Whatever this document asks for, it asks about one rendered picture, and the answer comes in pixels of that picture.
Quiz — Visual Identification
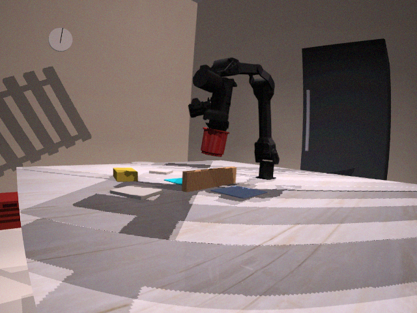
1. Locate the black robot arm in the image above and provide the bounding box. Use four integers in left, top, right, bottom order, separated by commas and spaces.
188, 57, 280, 180

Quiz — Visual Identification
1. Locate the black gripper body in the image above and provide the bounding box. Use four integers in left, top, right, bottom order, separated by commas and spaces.
203, 95, 231, 128

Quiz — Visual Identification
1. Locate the white flat square slab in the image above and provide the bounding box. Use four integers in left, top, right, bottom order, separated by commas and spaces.
109, 185, 164, 200

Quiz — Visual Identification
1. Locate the tan flat bar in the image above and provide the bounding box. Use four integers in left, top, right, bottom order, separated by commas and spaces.
182, 167, 237, 192

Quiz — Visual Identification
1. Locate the yellow block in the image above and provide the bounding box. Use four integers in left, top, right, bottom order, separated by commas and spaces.
113, 168, 138, 182

